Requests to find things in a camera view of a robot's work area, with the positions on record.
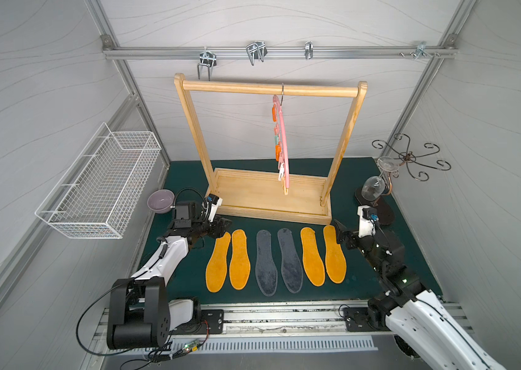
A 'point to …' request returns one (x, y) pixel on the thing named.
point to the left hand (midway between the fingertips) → (224, 220)
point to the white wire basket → (97, 195)
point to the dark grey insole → (291, 268)
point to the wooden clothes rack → (250, 193)
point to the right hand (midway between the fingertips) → (350, 218)
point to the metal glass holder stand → (384, 213)
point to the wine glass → (374, 188)
